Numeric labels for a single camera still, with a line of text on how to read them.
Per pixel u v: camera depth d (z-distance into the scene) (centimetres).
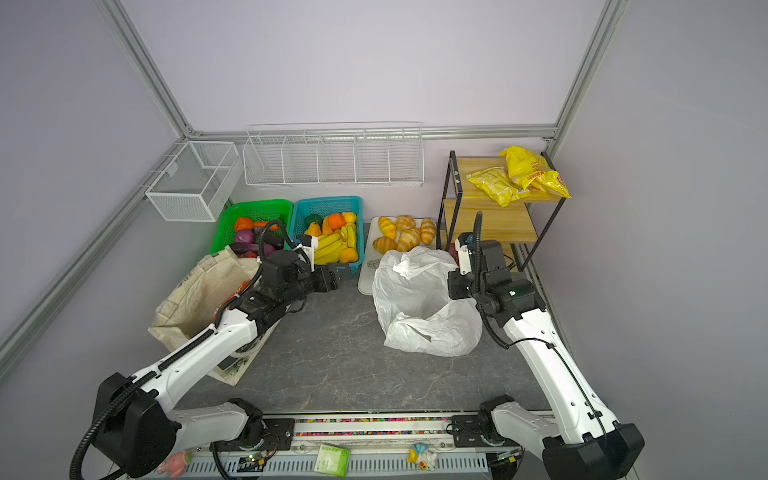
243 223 114
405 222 116
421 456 68
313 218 117
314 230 111
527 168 77
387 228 116
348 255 102
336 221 113
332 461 68
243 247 105
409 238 111
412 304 84
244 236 110
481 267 54
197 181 94
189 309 76
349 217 117
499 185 77
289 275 62
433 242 112
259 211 116
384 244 108
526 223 97
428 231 115
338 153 99
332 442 74
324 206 119
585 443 37
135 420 39
